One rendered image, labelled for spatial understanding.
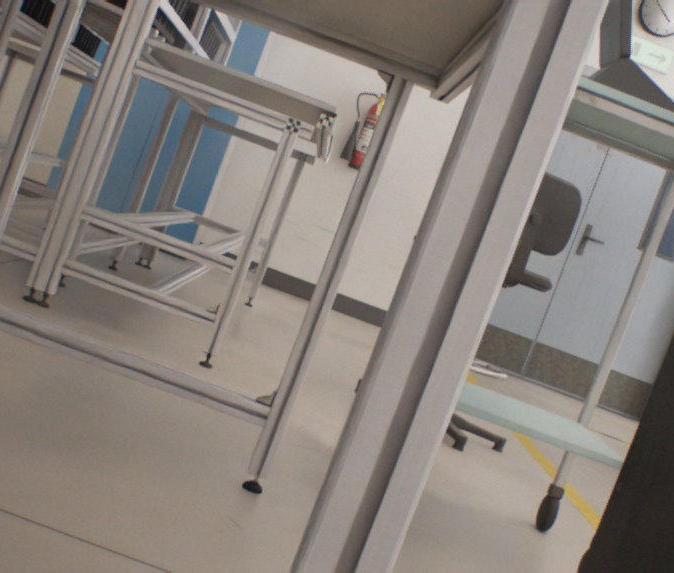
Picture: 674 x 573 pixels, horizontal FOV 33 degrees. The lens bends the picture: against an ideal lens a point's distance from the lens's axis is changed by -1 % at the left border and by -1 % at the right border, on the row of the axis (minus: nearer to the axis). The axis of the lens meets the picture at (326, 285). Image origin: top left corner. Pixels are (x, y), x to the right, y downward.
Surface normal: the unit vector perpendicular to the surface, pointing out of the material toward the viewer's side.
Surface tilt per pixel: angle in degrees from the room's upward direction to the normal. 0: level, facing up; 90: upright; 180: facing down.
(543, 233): 88
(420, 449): 90
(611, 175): 90
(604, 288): 90
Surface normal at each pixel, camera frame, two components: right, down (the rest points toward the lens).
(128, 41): 0.00, 0.07
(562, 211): 0.30, 0.15
